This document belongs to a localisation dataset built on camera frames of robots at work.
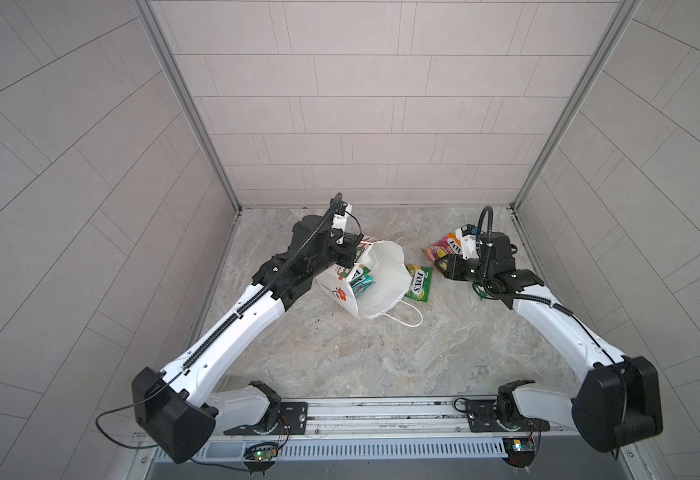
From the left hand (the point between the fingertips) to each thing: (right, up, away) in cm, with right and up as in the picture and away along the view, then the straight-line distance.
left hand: (363, 232), depth 71 cm
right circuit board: (+36, -50, -3) cm, 62 cm away
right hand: (+21, -8, +11) cm, 25 cm away
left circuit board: (-22, -48, -6) cm, 53 cm away
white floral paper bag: (+9, -15, +18) cm, 24 cm away
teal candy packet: (0, -14, +17) cm, 22 cm away
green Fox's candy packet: (+18, -16, +23) cm, 33 cm away
